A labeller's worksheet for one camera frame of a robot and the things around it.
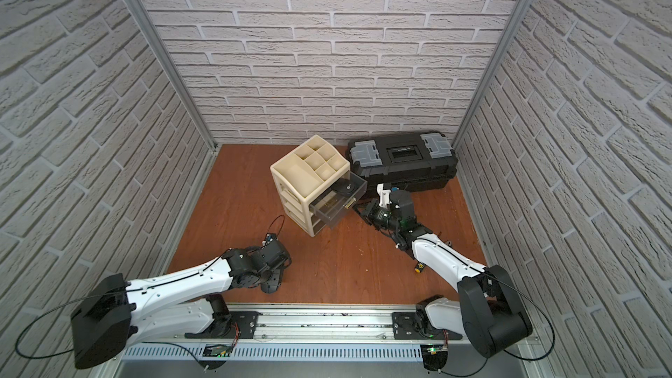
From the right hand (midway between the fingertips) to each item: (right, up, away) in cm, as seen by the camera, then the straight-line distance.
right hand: (355, 206), depth 82 cm
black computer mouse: (-26, -25, -3) cm, 36 cm away
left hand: (-25, -21, +1) cm, 32 cm away
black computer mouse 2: (-8, +1, +2) cm, 9 cm away
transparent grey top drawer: (-8, -2, +8) cm, 11 cm away
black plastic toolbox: (+20, +15, +11) cm, 27 cm away
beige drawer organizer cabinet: (-16, +10, -2) cm, 19 cm away
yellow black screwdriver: (+21, -20, +1) cm, 29 cm away
